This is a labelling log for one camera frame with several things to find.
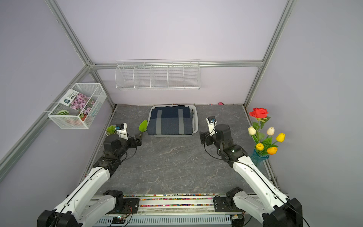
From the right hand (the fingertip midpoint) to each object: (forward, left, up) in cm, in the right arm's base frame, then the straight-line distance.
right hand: (207, 128), depth 79 cm
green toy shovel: (+17, +45, -21) cm, 53 cm away
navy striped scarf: (+11, +23, -7) cm, 26 cm away
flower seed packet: (+9, +70, +13) cm, 72 cm away
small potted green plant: (+8, +63, -12) cm, 64 cm away
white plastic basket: (+15, +6, -12) cm, 20 cm away
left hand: (0, +42, -4) cm, 42 cm away
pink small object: (+43, -18, -23) cm, 52 cm away
